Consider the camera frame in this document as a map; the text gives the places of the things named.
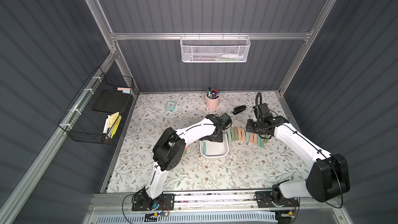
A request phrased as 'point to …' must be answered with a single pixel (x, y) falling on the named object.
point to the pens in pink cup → (213, 94)
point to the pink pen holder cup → (212, 103)
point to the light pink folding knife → (255, 139)
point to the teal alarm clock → (170, 106)
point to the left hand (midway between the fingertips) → (212, 138)
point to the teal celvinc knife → (259, 141)
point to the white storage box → (210, 149)
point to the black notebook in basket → (111, 100)
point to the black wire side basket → (96, 113)
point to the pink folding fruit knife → (239, 133)
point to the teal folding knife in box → (204, 147)
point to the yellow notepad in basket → (112, 117)
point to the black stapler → (239, 109)
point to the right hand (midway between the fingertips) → (251, 126)
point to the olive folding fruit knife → (236, 133)
